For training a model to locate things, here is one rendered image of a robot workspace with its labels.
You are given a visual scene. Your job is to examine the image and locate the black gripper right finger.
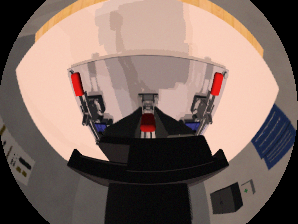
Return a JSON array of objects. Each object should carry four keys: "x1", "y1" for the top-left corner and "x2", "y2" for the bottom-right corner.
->
[{"x1": 154, "y1": 107, "x2": 195, "y2": 138}]

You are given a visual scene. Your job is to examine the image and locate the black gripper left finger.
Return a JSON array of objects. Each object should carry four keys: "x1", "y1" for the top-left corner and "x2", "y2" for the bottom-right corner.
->
[{"x1": 102, "y1": 107, "x2": 142, "y2": 138}]

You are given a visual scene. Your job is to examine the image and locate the grey fixture plate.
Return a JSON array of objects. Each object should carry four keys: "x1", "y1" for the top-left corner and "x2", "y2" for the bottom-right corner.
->
[{"x1": 67, "y1": 55, "x2": 229, "y2": 123}]

